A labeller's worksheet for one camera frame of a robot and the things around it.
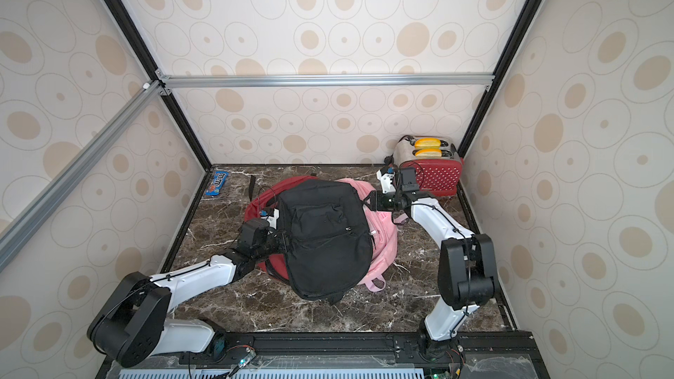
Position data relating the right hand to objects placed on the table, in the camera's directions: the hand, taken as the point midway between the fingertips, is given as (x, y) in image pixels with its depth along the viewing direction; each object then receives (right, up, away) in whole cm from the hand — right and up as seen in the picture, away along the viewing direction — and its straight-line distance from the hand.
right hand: (366, 202), depth 91 cm
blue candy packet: (-63, +7, +22) cm, 67 cm away
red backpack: (-30, -21, -4) cm, 37 cm away
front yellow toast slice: (+24, +18, +7) cm, 30 cm away
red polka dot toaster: (+27, +14, +7) cm, 31 cm away
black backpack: (-15, -9, -1) cm, 17 cm away
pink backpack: (+6, -10, +4) cm, 13 cm away
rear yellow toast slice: (+24, +22, +10) cm, 35 cm away
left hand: (-23, -10, -3) cm, 26 cm away
